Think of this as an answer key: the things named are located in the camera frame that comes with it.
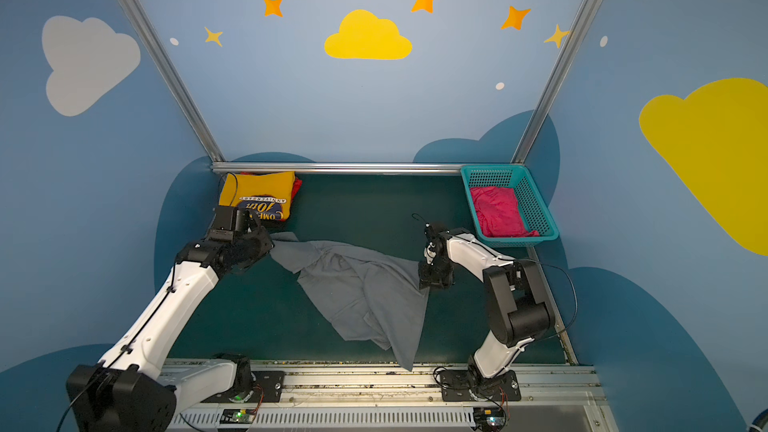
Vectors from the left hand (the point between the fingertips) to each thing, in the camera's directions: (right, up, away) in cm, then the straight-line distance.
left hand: (275, 240), depth 81 cm
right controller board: (+56, -42, -10) cm, 71 cm away
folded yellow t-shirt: (-13, +13, +24) cm, 30 cm away
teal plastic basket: (+83, +8, +23) cm, 87 cm away
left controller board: (-5, -42, -10) cm, 43 cm away
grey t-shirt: (+25, -18, +7) cm, 31 cm away
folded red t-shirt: (-4, +17, +34) cm, 38 cm away
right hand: (+44, -14, +9) cm, 47 cm away
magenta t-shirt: (+71, +7, +27) cm, 77 cm away
